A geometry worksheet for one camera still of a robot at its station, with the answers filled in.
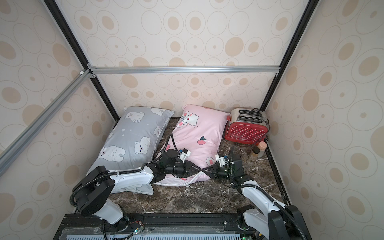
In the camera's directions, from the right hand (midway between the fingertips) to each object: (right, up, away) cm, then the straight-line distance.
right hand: (207, 169), depth 80 cm
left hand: (-2, 0, -5) cm, 6 cm away
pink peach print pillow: (-3, +21, +18) cm, 29 cm away
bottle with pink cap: (+35, +12, +12) cm, 39 cm away
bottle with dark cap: (+30, +6, +12) cm, 33 cm away
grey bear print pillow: (-44, +14, +8) cm, 47 cm away
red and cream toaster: (+27, +24, +15) cm, 40 cm away
